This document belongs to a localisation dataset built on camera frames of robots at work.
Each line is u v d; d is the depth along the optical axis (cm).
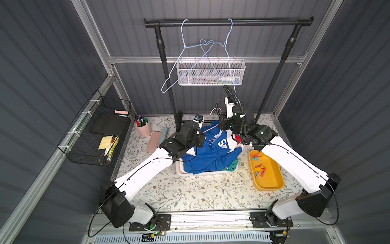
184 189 85
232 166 78
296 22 58
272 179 86
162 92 70
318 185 40
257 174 88
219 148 82
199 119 65
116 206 38
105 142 72
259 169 89
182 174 81
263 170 89
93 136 74
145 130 105
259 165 91
